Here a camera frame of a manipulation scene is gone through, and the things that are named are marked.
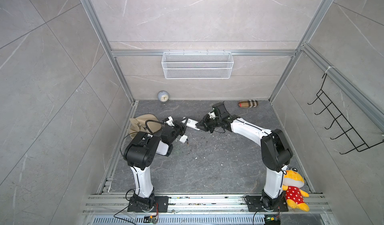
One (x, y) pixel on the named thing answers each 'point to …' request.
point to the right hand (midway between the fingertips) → (195, 124)
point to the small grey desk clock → (163, 96)
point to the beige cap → (147, 122)
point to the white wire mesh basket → (197, 65)
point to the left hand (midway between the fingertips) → (188, 115)
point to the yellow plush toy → (293, 181)
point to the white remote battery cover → (183, 138)
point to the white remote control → (191, 123)
